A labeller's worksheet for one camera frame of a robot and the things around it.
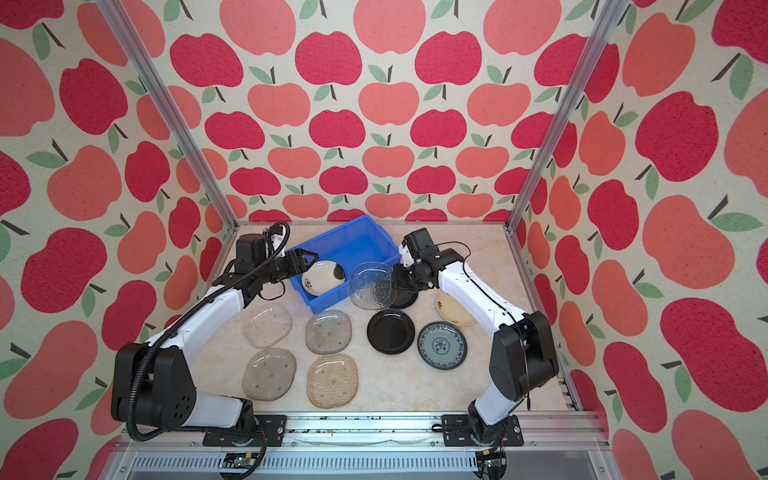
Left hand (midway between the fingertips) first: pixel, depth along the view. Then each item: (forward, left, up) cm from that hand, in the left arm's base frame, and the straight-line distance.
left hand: (317, 259), depth 84 cm
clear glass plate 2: (-10, +18, -21) cm, 30 cm away
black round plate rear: (-1, -26, -20) cm, 33 cm away
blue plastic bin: (+20, -7, -15) cm, 26 cm away
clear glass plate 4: (-25, +14, -21) cm, 36 cm away
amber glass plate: (-27, -4, -21) cm, 34 cm away
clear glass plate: (-4, -15, -8) cm, 18 cm away
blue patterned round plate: (-18, -37, -20) cm, 45 cm away
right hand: (-4, -24, -5) cm, 25 cm away
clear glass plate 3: (-13, -2, -20) cm, 24 cm away
